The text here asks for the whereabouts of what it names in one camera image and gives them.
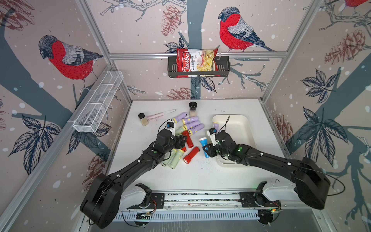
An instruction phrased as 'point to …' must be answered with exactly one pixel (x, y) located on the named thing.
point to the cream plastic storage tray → (239, 126)
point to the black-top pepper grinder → (192, 108)
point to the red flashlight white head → (184, 149)
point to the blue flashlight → (204, 141)
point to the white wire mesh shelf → (91, 116)
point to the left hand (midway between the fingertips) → (185, 134)
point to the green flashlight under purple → (178, 131)
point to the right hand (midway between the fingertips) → (205, 146)
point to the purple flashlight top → (180, 116)
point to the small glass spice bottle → (144, 120)
